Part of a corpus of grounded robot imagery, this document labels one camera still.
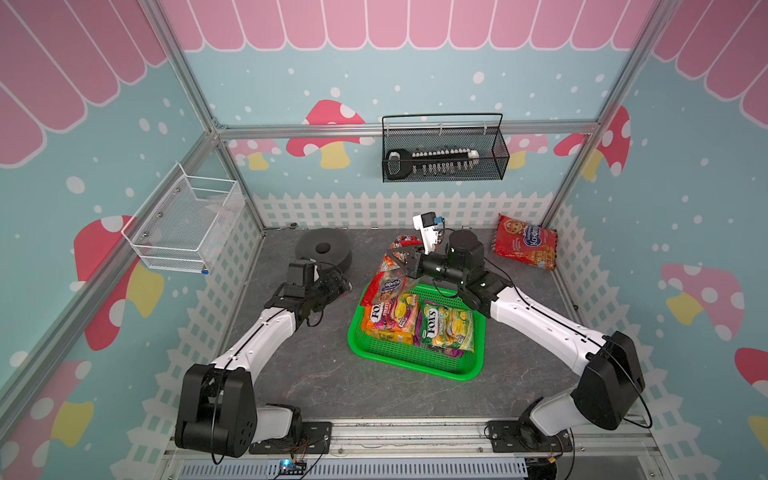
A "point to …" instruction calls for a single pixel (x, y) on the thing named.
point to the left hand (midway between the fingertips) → (343, 288)
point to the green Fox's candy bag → (447, 327)
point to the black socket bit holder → (399, 162)
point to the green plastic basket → (419, 359)
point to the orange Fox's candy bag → (394, 318)
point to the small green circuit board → (291, 467)
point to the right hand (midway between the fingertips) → (388, 252)
